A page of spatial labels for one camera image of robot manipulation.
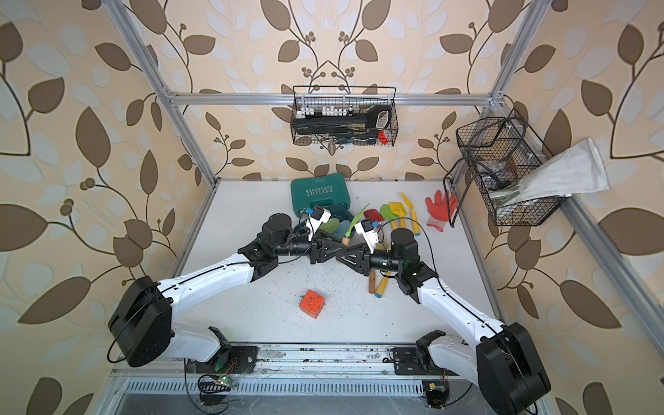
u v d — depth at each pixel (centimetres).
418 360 72
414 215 105
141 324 42
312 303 80
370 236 68
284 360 75
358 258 68
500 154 86
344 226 102
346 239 71
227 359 68
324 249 66
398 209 108
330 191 112
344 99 90
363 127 83
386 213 106
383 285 88
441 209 114
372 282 88
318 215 65
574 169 57
